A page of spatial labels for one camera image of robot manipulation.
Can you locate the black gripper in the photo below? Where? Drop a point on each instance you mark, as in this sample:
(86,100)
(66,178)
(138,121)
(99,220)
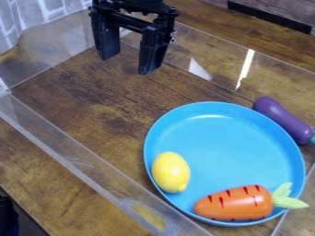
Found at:
(149,17)

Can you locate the blue plastic tray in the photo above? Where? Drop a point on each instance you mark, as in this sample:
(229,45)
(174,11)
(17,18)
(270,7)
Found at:
(234,147)

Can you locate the yellow toy lemon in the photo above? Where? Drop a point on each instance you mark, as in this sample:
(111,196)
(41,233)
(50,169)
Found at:
(171,172)

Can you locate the white patterned curtain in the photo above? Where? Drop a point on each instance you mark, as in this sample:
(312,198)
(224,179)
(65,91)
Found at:
(23,14)

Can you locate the purple toy eggplant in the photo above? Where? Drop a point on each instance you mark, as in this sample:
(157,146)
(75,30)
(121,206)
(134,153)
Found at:
(301,131)

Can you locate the orange toy carrot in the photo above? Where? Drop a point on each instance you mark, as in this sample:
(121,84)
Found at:
(248,202)

